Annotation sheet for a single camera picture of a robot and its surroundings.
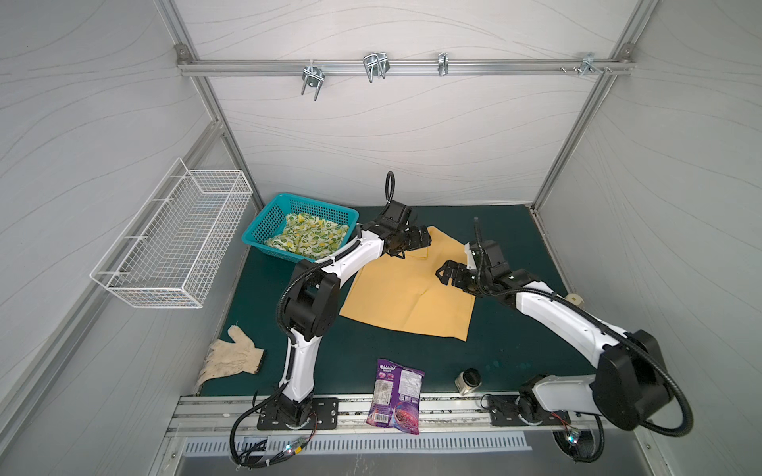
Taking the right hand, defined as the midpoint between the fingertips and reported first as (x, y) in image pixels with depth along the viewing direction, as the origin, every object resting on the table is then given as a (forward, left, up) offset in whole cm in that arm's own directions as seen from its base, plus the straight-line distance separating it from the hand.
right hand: (452, 269), depth 86 cm
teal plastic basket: (+22, +64, -7) cm, 68 cm away
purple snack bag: (-32, +15, -10) cm, 37 cm away
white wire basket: (-11, +70, +19) cm, 73 cm away
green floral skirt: (+18, +49, -8) cm, 53 cm away
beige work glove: (-25, +64, -12) cm, 69 cm away
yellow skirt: (-1, +13, -13) cm, 19 cm away
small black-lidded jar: (-29, -2, -4) cm, 29 cm away
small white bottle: (-6, -35, -3) cm, 35 cm away
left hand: (+11, +7, +1) cm, 13 cm away
